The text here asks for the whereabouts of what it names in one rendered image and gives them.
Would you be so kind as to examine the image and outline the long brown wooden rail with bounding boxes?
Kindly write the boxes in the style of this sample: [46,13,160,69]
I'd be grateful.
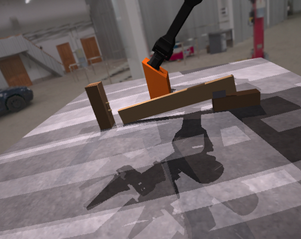
[118,75,237,124]

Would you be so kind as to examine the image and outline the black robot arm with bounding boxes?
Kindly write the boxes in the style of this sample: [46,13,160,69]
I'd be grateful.
[147,0,203,71]

